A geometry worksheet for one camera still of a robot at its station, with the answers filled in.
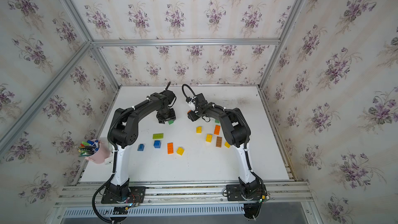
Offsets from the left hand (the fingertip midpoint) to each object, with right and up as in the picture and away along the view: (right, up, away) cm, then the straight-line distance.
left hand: (171, 121), depth 99 cm
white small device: (-31, -19, -17) cm, 40 cm away
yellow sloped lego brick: (+8, -15, -13) cm, 21 cm away
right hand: (+15, +4, +5) cm, 17 cm away
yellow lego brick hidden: (+34, -12, -11) cm, 38 cm away
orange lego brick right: (+30, -5, -3) cm, 30 cm away
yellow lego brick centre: (+24, -9, -9) cm, 27 cm away
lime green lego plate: (-7, -8, -6) cm, 13 cm away
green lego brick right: (+30, 0, 0) cm, 30 cm away
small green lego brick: (0, 0, -1) cm, 1 cm away
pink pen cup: (-34, -16, -20) cm, 42 cm away
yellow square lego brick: (+18, -5, -4) cm, 19 cm away
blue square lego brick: (-6, -12, -12) cm, 18 cm away
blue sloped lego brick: (-15, -13, -13) cm, 24 cm away
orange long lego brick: (+2, -14, -11) cm, 18 cm away
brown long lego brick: (+30, -11, -9) cm, 33 cm away
